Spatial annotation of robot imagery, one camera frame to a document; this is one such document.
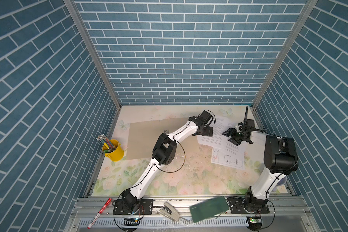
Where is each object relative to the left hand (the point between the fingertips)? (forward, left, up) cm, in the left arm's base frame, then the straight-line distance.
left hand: (206, 133), depth 101 cm
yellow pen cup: (-16, +58, +8) cm, 61 cm away
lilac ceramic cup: (-35, -36, +3) cm, 50 cm away
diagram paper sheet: (-16, -7, -3) cm, 18 cm away
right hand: (-2, -13, +1) cm, 13 cm away
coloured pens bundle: (-12, +63, +12) cm, 66 cm away
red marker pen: (-46, +60, -2) cm, 76 cm away
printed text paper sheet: (-5, -8, -2) cm, 10 cm away
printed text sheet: (-10, -24, -1) cm, 26 cm away
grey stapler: (-46, +25, 0) cm, 52 cm away
